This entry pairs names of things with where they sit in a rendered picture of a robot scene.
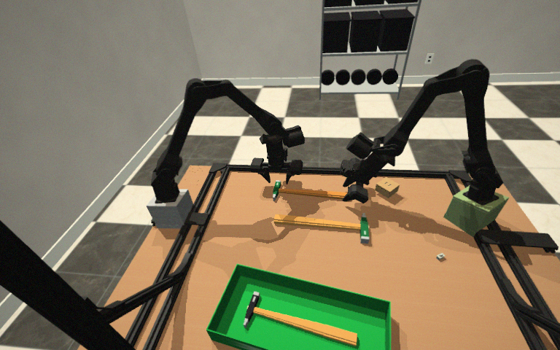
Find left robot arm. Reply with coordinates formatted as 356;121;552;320
151;78;305;203

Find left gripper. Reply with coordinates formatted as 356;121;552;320
250;151;303;184

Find green bin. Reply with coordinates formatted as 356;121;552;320
209;264;391;350

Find brown cardboard box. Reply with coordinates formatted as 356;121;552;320
375;177;400;198

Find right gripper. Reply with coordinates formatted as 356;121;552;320
343;157;378;203

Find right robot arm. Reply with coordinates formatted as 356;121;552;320
346;59;503;206

